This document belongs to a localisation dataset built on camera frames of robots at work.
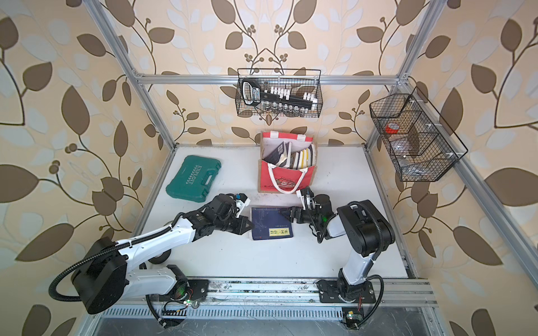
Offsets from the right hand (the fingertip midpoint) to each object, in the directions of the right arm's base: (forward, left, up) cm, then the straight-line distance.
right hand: (285, 212), depth 91 cm
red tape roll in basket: (+19, -43, +30) cm, 56 cm away
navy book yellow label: (+24, -3, +17) cm, 30 cm away
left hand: (-8, +13, +7) cm, 17 cm away
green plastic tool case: (+19, +44, +2) cm, 48 cm away
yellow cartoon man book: (+20, -10, +14) cm, 26 cm away
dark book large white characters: (+20, +2, +15) cm, 25 cm away
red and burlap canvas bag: (+8, +4, +14) cm, 16 cm away
